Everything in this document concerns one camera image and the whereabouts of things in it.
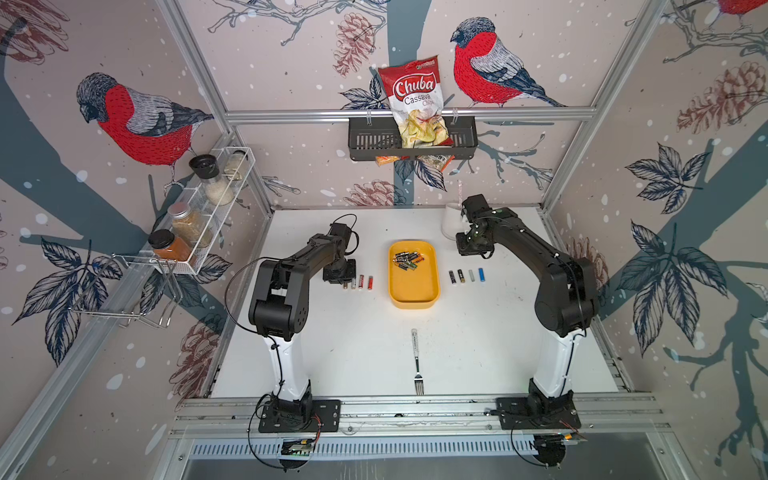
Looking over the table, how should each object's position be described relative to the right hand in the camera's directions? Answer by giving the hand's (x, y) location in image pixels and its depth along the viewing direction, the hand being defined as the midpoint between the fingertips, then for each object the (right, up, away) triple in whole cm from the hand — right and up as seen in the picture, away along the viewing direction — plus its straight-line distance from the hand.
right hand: (462, 247), depth 96 cm
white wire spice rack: (-68, +22, -13) cm, 73 cm away
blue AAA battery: (-3, -9, +5) cm, 11 cm away
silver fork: (-16, -36, -16) cm, 43 cm away
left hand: (-37, -9, +2) cm, 38 cm away
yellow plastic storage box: (-16, -10, +3) cm, 19 cm away
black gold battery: (-39, -13, +2) cm, 41 cm away
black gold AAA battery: (+1, -11, +4) cm, 12 cm away
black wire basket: (-28, +36, -1) cm, 46 cm away
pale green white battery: (+4, -10, +5) cm, 12 cm away
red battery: (-34, -12, +4) cm, 36 cm away
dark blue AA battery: (+8, -10, +5) cm, 13 cm away
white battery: (-36, -12, +2) cm, 38 cm away
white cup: (-3, +8, 0) cm, 9 cm away
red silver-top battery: (-31, -12, +3) cm, 33 cm away
